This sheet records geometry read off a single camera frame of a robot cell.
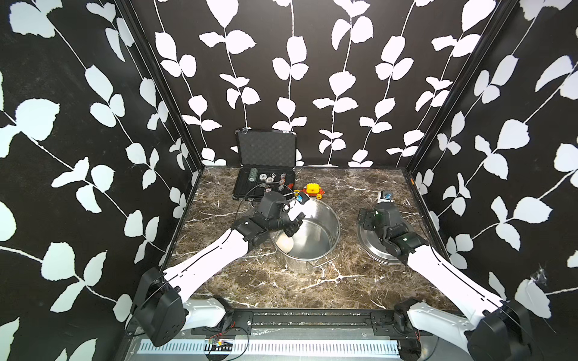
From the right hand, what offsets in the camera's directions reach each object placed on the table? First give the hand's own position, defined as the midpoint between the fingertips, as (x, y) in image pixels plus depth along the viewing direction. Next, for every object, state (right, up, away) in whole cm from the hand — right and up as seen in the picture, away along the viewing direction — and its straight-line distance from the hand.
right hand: (369, 207), depth 83 cm
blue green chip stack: (-50, +14, +31) cm, 60 cm away
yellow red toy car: (-20, +6, +21) cm, 30 cm away
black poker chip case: (-43, +22, +31) cm, 57 cm away
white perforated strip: (-34, -44, -13) cm, 57 cm away
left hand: (-25, -1, -6) cm, 26 cm away
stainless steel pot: (-20, -16, +11) cm, 27 cm away
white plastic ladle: (-32, -16, +10) cm, 37 cm away
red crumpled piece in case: (-31, +8, +28) cm, 42 cm away
